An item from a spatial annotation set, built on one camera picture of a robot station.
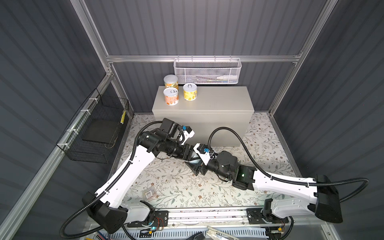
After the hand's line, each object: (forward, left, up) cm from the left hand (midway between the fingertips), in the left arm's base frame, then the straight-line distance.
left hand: (195, 156), depth 67 cm
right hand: (+1, +1, 0) cm, 1 cm away
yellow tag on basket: (+27, +39, 0) cm, 48 cm away
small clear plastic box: (-8, +25, -23) cm, 35 cm away
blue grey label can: (-4, 0, +3) cm, 5 cm away
